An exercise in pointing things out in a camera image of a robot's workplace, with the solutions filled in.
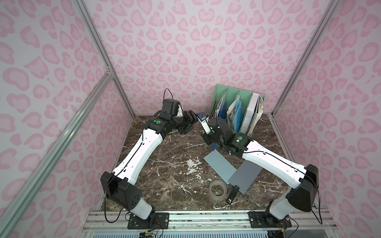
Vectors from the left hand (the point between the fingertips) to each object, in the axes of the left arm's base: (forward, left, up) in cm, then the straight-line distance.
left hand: (199, 118), depth 73 cm
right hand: (-2, -2, -5) cm, 6 cm away
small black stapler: (-27, -18, -31) cm, 45 cm away
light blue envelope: (-10, -14, -34) cm, 38 cm away
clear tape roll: (-24, -10, -34) cm, 42 cm away
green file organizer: (+27, -17, -12) cm, 34 cm away
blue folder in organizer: (+12, -23, -12) cm, 29 cm away
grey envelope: (-17, -26, -33) cm, 45 cm away
